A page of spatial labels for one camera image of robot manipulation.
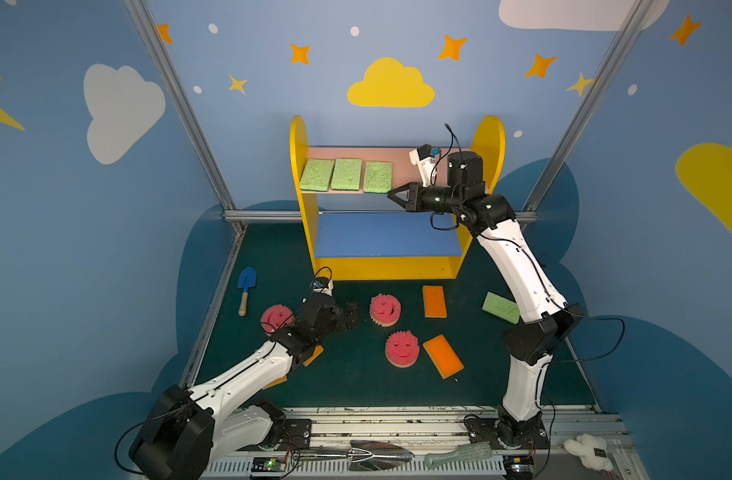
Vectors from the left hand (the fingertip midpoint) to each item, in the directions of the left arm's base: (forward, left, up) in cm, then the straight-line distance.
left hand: (343, 304), depth 85 cm
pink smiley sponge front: (-9, -18, -10) cm, 22 cm away
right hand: (+14, -12, +30) cm, 36 cm away
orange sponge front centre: (-10, -30, -12) cm, 34 cm away
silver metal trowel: (-35, -7, -11) cm, 37 cm away
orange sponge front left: (-18, +18, -12) cm, 28 cm away
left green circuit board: (-37, +16, -13) cm, 42 cm away
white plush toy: (-34, -61, -9) cm, 70 cm away
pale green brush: (-34, -32, -11) cm, 48 cm away
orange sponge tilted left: (-13, +6, 0) cm, 15 cm away
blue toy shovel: (+17, +36, -12) cm, 42 cm away
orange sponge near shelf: (+9, -30, -12) cm, 34 cm away
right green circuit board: (-37, -45, -13) cm, 59 cm away
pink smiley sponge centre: (+4, -13, -10) cm, 17 cm away
